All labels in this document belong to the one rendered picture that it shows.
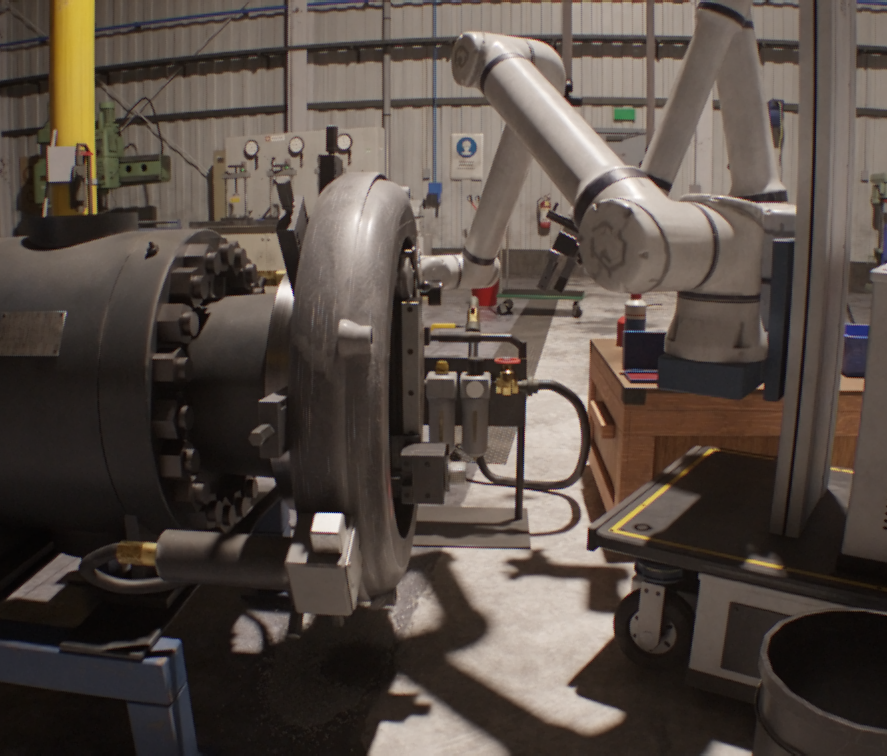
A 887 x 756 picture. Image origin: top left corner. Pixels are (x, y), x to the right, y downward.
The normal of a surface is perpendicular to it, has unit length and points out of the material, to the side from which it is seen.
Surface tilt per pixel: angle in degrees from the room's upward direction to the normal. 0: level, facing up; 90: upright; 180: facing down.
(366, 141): 90
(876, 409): 90
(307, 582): 112
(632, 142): 90
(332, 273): 53
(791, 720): 93
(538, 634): 0
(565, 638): 0
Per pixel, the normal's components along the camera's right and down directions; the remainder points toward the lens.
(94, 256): -0.04, -0.76
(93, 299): -0.05, -0.48
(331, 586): -0.06, 0.56
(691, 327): -0.71, -0.24
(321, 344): -0.04, -0.17
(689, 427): -0.07, 0.21
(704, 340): -0.46, -0.15
